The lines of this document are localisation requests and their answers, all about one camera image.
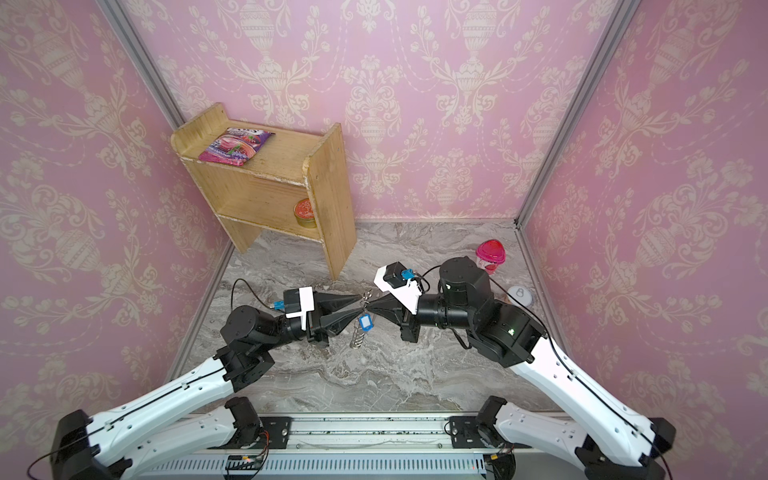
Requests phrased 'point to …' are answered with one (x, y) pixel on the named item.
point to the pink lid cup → (490, 253)
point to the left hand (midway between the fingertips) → (359, 308)
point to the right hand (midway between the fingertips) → (373, 303)
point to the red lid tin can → (304, 213)
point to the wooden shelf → (256, 181)
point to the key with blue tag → (366, 321)
